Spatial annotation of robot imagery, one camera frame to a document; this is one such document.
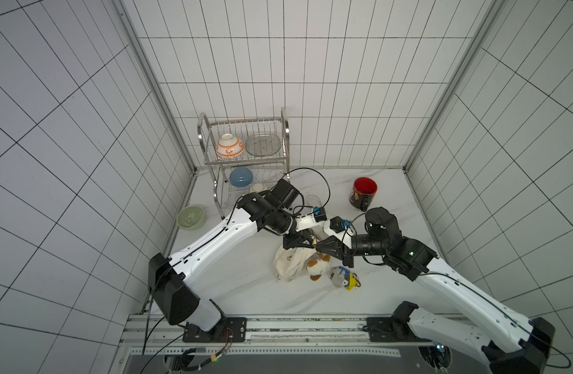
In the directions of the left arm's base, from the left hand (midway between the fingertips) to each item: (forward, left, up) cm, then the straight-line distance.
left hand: (305, 247), depth 68 cm
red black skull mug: (+31, -27, -13) cm, 43 cm away
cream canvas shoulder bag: (-2, +4, -9) cm, 10 cm away
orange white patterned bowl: (+36, +28, +9) cm, 46 cm away
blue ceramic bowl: (+41, +27, -14) cm, 51 cm away
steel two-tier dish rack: (+33, +22, +6) cm, 40 cm away
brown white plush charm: (-5, -3, -2) cm, 6 cm away
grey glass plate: (+42, +16, +5) cm, 45 cm away
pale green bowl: (+23, +49, -21) cm, 58 cm away
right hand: (-1, -2, +3) cm, 4 cm away
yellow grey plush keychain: (-3, -14, -17) cm, 22 cm away
